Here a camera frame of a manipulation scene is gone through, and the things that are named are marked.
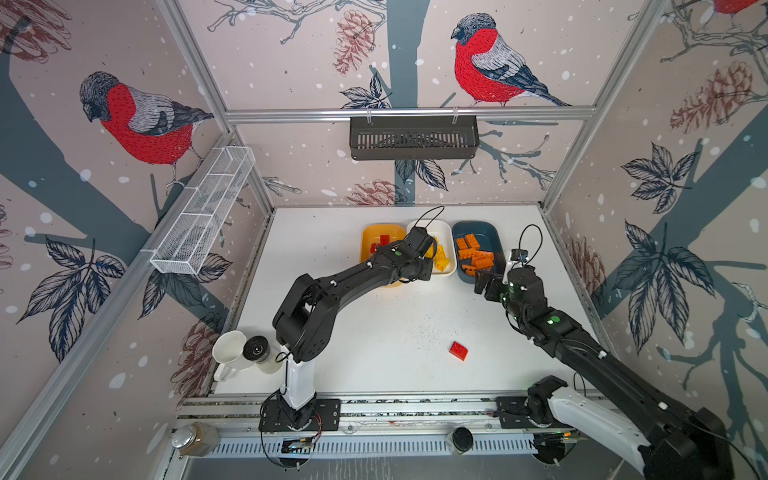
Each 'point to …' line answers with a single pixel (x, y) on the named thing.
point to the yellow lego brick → (440, 258)
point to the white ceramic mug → (227, 351)
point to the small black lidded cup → (258, 349)
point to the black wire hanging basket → (414, 140)
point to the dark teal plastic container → (487, 235)
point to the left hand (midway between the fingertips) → (432, 262)
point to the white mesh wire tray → (202, 210)
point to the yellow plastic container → (371, 234)
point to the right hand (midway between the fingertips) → (491, 270)
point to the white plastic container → (444, 231)
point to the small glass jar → (197, 439)
